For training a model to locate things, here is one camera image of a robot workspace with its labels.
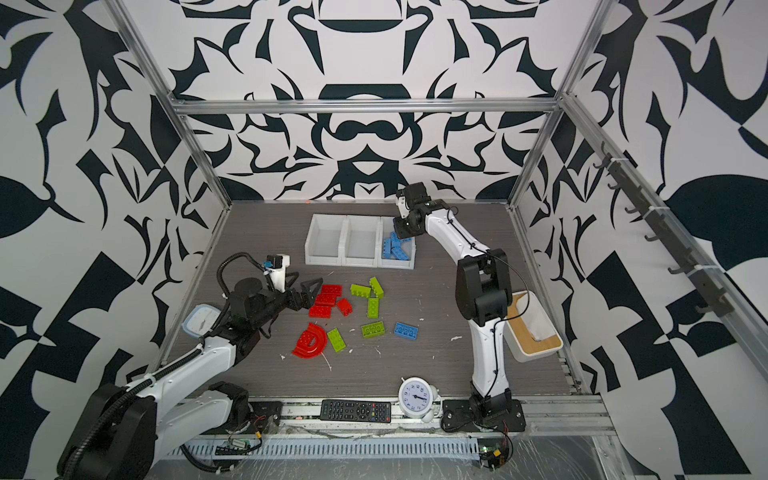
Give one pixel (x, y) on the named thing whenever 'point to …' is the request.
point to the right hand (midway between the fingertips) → (402, 225)
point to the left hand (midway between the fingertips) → (308, 271)
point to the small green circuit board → (493, 452)
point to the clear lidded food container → (200, 320)
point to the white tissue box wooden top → (529, 332)
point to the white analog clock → (416, 397)
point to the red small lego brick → (345, 307)
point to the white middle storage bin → (362, 241)
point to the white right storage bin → (387, 226)
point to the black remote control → (356, 410)
